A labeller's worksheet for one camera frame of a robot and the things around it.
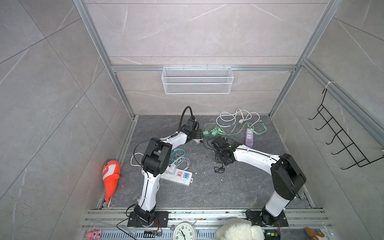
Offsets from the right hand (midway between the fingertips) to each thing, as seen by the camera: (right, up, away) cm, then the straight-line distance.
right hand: (219, 157), depth 91 cm
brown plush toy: (+41, -32, -22) cm, 56 cm away
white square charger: (-13, +10, +9) cm, 19 cm away
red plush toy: (-64, -7, -8) cm, 64 cm away
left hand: (-14, +17, +12) cm, 25 cm away
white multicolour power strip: (-23, -10, -6) cm, 26 cm away
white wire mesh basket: (-14, +51, +9) cm, 54 cm away
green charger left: (-7, +14, +15) cm, 22 cm away
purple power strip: (+23, +11, +12) cm, 29 cm away
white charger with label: (-28, -5, -9) cm, 30 cm away
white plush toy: (+1, -19, -37) cm, 42 cm away
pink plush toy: (-62, -31, -24) cm, 74 cm away
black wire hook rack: (+53, +7, -30) cm, 61 cm away
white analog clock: (-20, -29, -24) cm, 43 cm away
